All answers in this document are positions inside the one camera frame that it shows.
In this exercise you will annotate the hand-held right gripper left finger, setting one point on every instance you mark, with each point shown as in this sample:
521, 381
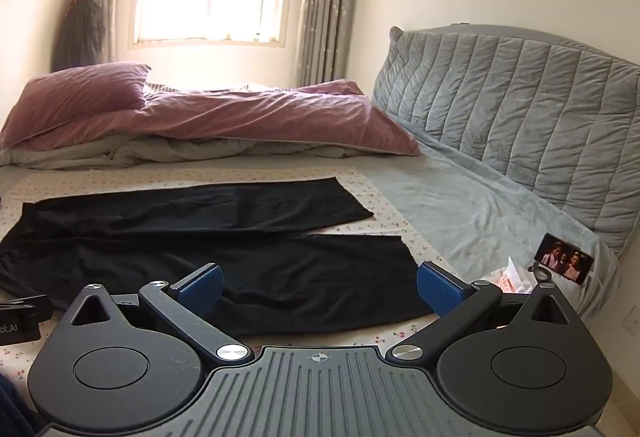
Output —
200, 289

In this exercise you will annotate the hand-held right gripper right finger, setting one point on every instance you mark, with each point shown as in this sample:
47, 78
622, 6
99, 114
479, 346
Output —
440, 289

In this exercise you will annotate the black pants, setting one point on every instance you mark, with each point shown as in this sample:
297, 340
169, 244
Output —
250, 267

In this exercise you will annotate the white plastic bag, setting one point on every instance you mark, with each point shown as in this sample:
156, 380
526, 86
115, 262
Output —
510, 277

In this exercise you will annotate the grey bedspread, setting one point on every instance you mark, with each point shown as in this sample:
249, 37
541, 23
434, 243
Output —
475, 217

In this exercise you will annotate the person's right leg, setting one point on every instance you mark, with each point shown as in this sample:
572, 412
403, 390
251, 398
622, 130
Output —
12, 409

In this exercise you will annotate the black phone stand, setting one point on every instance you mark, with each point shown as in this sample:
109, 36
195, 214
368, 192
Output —
541, 274

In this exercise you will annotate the cherry print bed sheet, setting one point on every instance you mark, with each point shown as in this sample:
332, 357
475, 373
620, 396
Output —
150, 179

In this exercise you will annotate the smartphone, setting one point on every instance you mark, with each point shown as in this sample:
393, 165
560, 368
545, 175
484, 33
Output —
565, 259

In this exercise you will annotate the pink and grey duvet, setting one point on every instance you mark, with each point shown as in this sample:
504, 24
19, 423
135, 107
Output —
250, 117

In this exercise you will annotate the grey quilted headboard cover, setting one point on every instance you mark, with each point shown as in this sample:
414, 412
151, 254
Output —
525, 107

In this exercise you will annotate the pink pillow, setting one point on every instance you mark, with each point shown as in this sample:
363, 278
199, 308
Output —
75, 102

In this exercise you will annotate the hanging dark grey clothes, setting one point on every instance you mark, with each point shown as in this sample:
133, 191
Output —
77, 37

